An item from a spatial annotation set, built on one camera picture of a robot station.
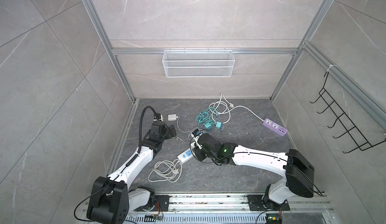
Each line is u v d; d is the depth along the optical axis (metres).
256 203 0.73
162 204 0.73
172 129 0.78
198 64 1.01
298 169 0.45
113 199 0.40
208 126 1.01
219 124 1.01
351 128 0.63
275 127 1.01
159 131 0.65
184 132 1.00
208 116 1.06
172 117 1.06
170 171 0.82
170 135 0.78
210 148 0.59
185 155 0.86
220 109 1.14
